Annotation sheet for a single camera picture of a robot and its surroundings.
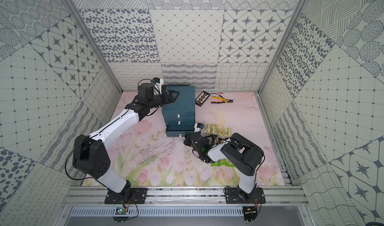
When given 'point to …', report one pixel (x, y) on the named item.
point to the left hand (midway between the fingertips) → (173, 92)
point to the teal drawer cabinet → (179, 115)
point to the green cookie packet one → (207, 128)
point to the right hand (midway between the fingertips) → (185, 136)
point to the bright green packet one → (224, 162)
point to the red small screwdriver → (221, 93)
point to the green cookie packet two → (213, 129)
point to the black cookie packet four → (219, 140)
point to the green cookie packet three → (220, 130)
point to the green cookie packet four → (227, 131)
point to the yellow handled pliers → (225, 100)
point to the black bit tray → (202, 98)
